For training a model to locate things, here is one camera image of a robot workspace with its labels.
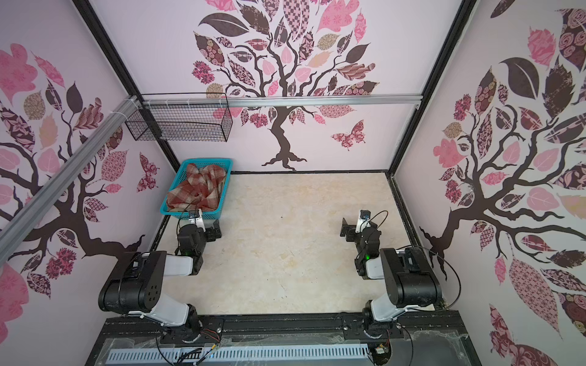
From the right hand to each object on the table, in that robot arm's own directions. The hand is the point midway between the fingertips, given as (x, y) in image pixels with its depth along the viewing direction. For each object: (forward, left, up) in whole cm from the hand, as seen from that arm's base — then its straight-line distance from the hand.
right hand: (356, 217), depth 92 cm
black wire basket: (+58, +86, +10) cm, 104 cm away
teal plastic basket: (+35, +62, 0) cm, 71 cm away
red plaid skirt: (+15, +68, +2) cm, 70 cm away
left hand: (0, +63, -3) cm, 63 cm away
